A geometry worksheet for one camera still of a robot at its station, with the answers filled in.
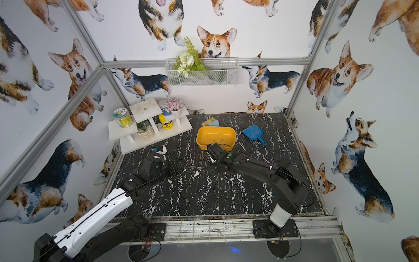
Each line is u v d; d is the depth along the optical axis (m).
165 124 1.07
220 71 0.93
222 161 0.65
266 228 0.73
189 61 0.78
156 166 0.59
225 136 1.11
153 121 1.01
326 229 0.75
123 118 0.90
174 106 0.92
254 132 1.13
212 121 1.17
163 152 0.72
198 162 0.98
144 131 1.05
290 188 0.45
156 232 0.73
